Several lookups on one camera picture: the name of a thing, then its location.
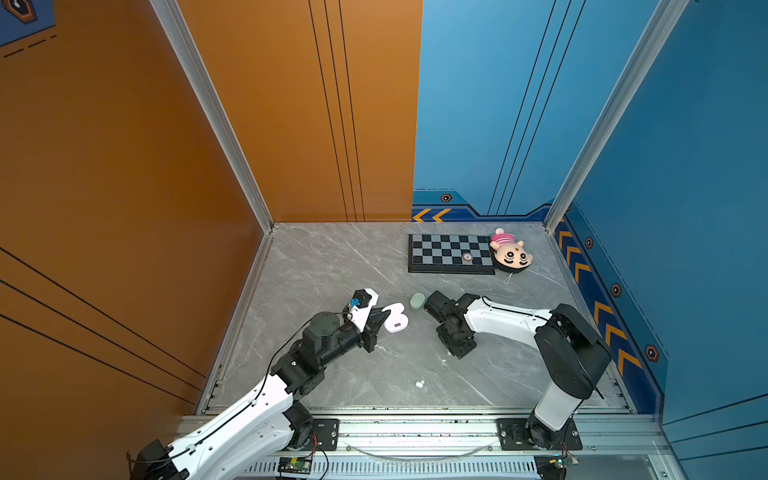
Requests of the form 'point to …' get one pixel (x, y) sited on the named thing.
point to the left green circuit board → (294, 465)
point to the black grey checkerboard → (450, 254)
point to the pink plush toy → (508, 254)
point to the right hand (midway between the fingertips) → (440, 346)
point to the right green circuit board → (562, 461)
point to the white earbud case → (396, 321)
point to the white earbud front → (420, 384)
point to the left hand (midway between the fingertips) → (388, 309)
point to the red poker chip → (467, 257)
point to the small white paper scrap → (443, 360)
